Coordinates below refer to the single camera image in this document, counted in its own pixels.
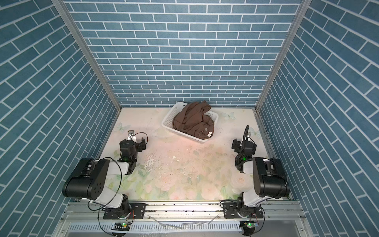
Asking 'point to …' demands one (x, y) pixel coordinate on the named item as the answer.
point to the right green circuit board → (251, 224)
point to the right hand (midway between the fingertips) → (244, 139)
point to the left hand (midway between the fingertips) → (134, 138)
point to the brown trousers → (190, 118)
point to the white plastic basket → (170, 109)
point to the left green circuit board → (123, 226)
